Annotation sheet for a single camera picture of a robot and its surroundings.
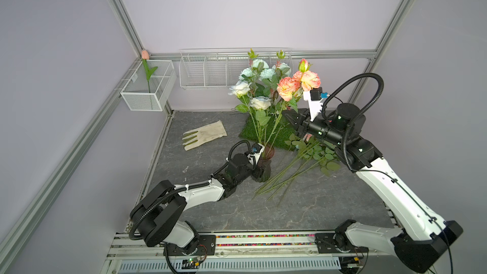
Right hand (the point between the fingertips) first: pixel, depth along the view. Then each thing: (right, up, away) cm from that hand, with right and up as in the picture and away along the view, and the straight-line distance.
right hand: (283, 111), depth 61 cm
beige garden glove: (-41, -11, +47) cm, 64 cm away
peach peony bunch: (+21, -19, +35) cm, 45 cm away
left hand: (-5, -19, +23) cm, 30 cm away
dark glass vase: (-5, -20, +18) cm, 27 cm away
